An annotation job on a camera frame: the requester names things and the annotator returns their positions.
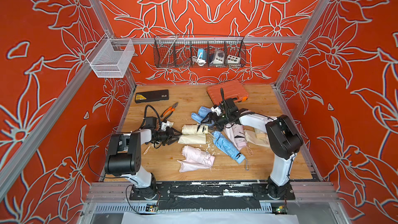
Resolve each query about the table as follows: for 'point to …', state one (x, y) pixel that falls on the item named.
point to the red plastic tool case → (232, 89)
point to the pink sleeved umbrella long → (190, 152)
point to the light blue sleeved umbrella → (202, 112)
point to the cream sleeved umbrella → (195, 129)
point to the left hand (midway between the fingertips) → (179, 135)
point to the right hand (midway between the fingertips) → (202, 124)
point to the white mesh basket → (105, 61)
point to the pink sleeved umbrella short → (227, 135)
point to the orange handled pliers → (171, 109)
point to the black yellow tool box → (152, 96)
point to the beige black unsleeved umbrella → (146, 151)
